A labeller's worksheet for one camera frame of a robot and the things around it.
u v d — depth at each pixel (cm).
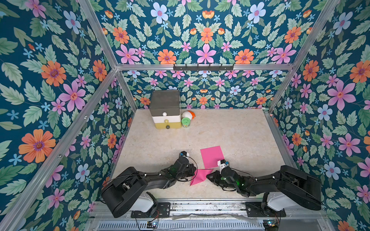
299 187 43
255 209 73
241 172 82
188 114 111
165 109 93
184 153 82
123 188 47
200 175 84
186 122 106
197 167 89
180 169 68
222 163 80
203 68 93
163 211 73
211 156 95
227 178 65
